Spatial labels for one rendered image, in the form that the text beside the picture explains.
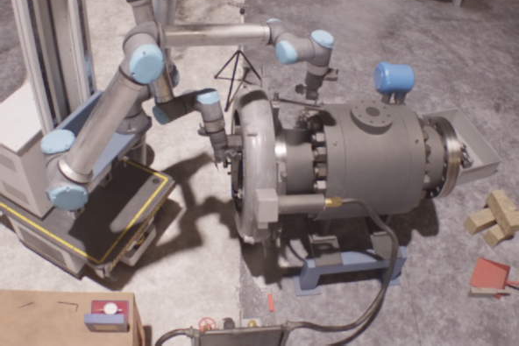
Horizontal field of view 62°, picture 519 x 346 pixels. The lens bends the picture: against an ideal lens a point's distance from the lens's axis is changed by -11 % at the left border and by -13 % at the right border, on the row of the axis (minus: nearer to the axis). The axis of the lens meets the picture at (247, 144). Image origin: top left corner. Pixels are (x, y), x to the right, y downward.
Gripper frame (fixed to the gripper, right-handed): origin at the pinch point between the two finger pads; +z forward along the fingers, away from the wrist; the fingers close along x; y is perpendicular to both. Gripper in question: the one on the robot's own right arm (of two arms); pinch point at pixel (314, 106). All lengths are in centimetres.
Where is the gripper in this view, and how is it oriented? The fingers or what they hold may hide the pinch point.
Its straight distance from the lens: 207.7
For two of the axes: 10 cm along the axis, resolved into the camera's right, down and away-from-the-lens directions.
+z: -0.8, 6.7, 7.4
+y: -9.9, -1.6, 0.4
